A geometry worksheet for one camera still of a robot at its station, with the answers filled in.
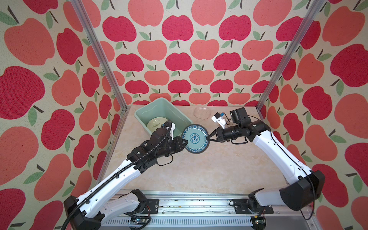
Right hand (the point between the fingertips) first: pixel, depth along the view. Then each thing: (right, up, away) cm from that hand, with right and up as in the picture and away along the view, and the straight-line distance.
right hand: (210, 138), depth 72 cm
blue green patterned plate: (-7, +2, -1) cm, 8 cm away
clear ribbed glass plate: (+2, +16, +47) cm, 50 cm away
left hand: (-10, -2, -5) cm, 11 cm away
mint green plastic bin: (-28, +19, +32) cm, 47 cm away
